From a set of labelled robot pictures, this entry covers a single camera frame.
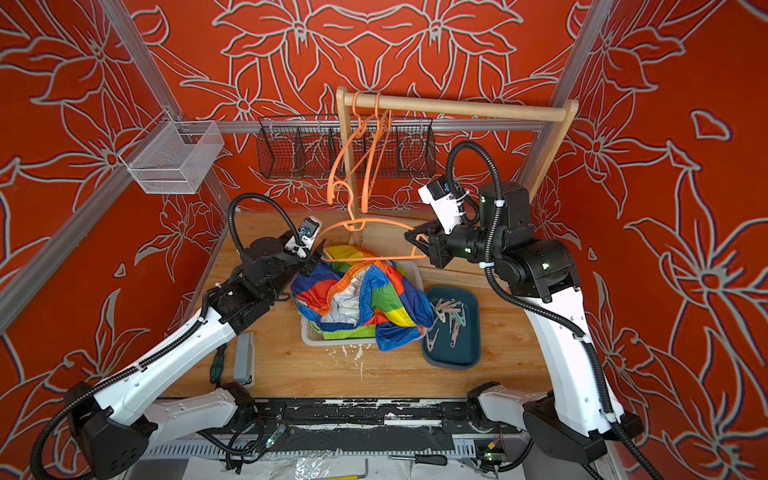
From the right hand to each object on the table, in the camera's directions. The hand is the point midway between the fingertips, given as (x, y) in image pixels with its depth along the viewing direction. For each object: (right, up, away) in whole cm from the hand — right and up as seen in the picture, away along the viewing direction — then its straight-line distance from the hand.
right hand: (410, 228), depth 56 cm
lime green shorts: (-10, -28, +25) cm, 38 cm away
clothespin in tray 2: (+16, -30, +29) cm, 45 cm away
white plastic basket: (-24, -29, +23) cm, 45 cm away
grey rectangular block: (-42, -35, +22) cm, 59 cm away
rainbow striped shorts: (-8, -16, +16) cm, 24 cm away
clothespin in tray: (+9, -32, +29) cm, 44 cm away
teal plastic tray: (+17, -23, +36) cm, 46 cm away
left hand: (-23, 0, +15) cm, 27 cm away
